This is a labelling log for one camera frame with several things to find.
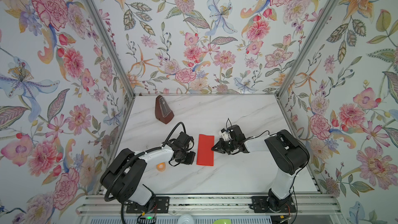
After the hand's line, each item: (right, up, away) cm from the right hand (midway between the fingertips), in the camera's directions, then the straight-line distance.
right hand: (211, 148), depth 93 cm
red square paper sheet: (-4, -4, -2) cm, 6 cm away
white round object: (-13, -23, -27) cm, 38 cm away
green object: (+3, -28, -22) cm, 36 cm away
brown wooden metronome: (-30, +22, +6) cm, 38 cm away
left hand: (-9, -6, -6) cm, 13 cm away
